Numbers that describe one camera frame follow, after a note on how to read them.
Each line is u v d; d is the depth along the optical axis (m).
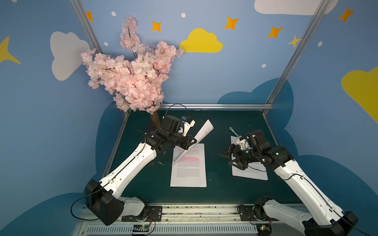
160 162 0.93
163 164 0.93
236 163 0.62
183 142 0.64
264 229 0.73
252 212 0.74
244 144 0.70
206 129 0.76
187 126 0.66
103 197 0.38
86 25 0.75
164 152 0.98
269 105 1.18
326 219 0.38
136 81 0.63
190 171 0.90
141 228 0.73
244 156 0.60
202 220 0.73
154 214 0.74
